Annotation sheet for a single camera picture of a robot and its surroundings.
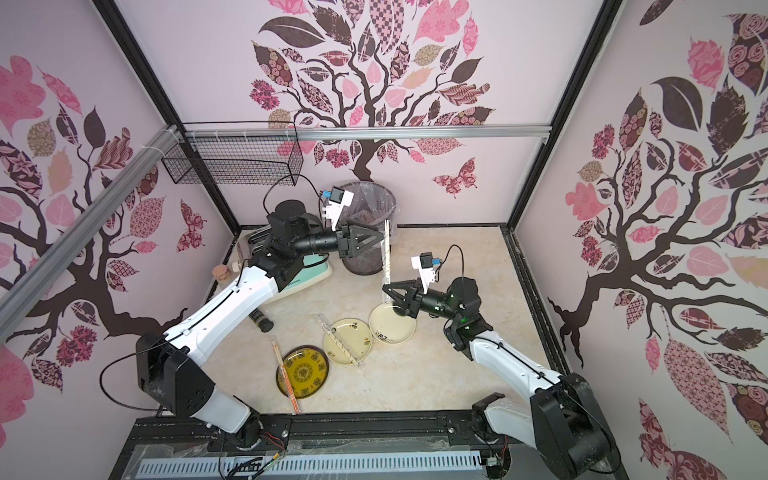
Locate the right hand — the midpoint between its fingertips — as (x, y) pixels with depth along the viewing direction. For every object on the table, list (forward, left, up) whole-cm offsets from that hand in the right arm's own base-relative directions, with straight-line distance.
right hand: (388, 287), depth 70 cm
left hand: (+6, +1, +11) cm, 13 cm away
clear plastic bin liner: (+40, +5, -8) cm, 41 cm away
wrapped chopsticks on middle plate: (-3, +16, -25) cm, 29 cm away
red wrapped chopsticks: (-15, +29, -25) cm, 41 cm away
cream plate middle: (0, +11, -26) cm, 28 cm away
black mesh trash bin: (+23, +7, -20) cm, 31 cm away
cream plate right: (+2, 0, -27) cm, 27 cm away
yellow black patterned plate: (-11, +24, -26) cm, 37 cm away
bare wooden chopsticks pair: (+4, 0, +6) cm, 8 cm away
